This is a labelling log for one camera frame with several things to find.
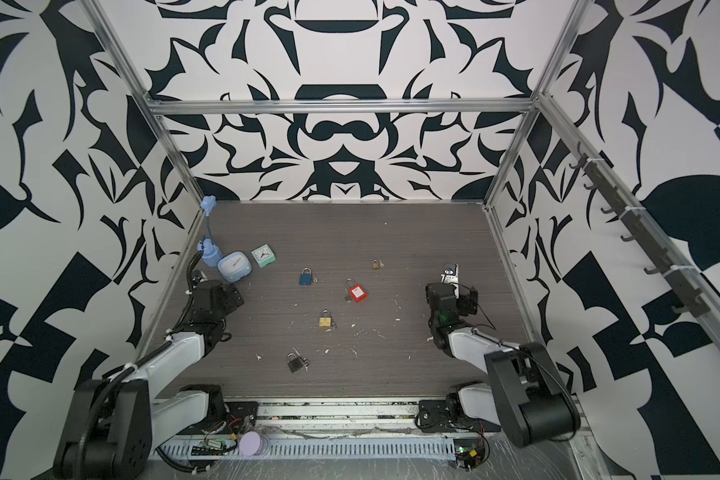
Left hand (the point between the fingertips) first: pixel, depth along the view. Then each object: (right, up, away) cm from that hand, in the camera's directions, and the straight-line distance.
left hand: (214, 291), depth 87 cm
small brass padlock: (+47, +6, +14) cm, 50 cm away
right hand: (+71, +2, +1) cm, 71 cm away
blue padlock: (+24, +2, +12) cm, 27 cm away
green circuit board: (+67, -35, -16) cm, 78 cm away
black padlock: (+24, -19, -4) cm, 31 cm away
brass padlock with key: (+32, -9, +3) cm, 33 cm away
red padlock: (+41, -2, +7) cm, 42 cm away
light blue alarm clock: (+1, +6, +11) cm, 13 cm away
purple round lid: (+18, -28, -23) cm, 41 cm away
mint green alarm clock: (+9, +9, +14) cm, 20 cm away
